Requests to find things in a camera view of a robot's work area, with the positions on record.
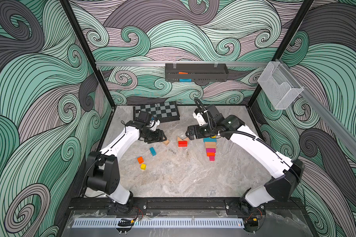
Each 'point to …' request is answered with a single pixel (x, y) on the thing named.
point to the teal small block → (152, 150)
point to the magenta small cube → (211, 158)
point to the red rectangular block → (182, 143)
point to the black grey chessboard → (164, 111)
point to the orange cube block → (140, 160)
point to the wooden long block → (210, 144)
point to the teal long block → (209, 139)
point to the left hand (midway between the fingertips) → (162, 138)
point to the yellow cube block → (143, 166)
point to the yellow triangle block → (213, 137)
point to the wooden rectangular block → (166, 142)
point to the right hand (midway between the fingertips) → (195, 132)
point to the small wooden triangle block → (178, 139)
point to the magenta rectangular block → (210, 150)
